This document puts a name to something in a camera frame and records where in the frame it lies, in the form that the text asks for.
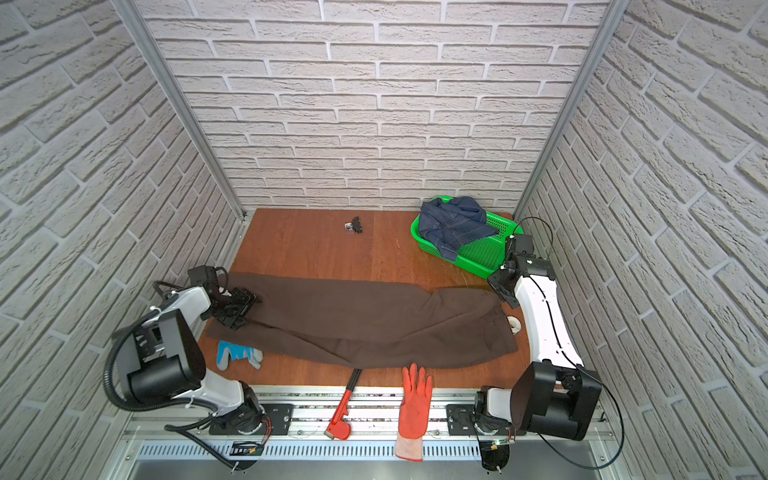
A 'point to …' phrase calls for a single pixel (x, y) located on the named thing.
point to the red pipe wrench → (338, 426)
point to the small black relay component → (353, 225)
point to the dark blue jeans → (453, 223)
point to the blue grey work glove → (228, 351)
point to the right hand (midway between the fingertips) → (506, 288)
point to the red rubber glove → (413, 413)
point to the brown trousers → (308, 323)
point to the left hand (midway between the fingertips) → (258, 300)
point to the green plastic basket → (484, 256)
